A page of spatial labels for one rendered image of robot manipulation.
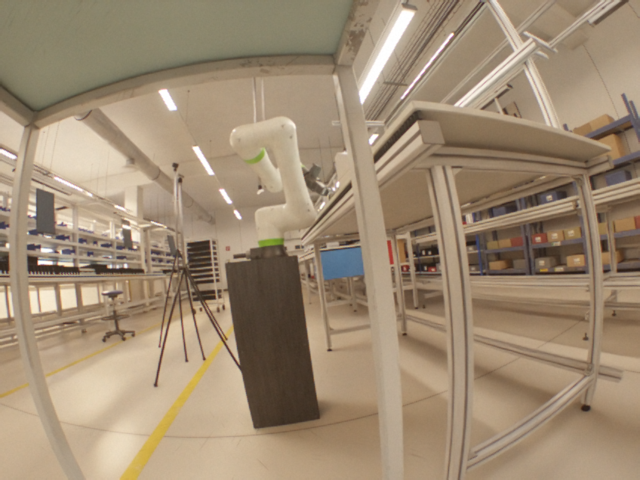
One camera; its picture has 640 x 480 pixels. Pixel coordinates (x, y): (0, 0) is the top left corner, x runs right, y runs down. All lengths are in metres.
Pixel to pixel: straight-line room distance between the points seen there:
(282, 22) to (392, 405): 0.53
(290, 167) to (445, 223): 0.76
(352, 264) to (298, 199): 2.32
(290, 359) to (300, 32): 1.19
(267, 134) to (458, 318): 0.93
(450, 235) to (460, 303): 0.14
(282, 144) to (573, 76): 4.82
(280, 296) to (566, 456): 1.30
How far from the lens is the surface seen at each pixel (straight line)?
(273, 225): 1.29
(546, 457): 1.13
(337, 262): 3.42
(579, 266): 4.64
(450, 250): 0.59
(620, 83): 4.94
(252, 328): 1.25
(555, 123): 1.30
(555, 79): 5.48
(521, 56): 1.40
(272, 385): 1.33
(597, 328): 1.22
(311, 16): 0.41
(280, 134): 1.13
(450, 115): 0.55
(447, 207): 0.60
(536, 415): 1.04
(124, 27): 0.42
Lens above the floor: 0.75
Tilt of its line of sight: 5 degrees up
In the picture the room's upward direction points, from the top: 7 degrees counter-clockwise
